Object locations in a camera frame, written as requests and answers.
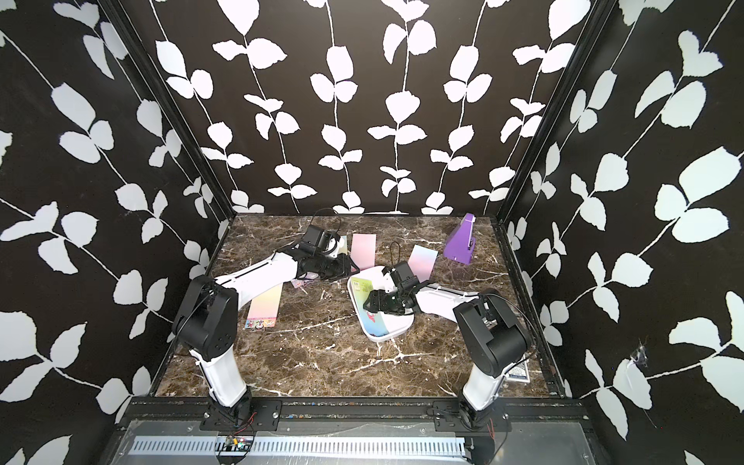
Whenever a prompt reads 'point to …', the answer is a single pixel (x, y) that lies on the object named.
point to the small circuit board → (234, 442)
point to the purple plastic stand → (460, 245)
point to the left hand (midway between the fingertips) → (358, 268)
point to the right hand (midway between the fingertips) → (370, 302)
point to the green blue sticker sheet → (373, 321)
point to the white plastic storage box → (396, 324)
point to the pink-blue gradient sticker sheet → (421, 261)
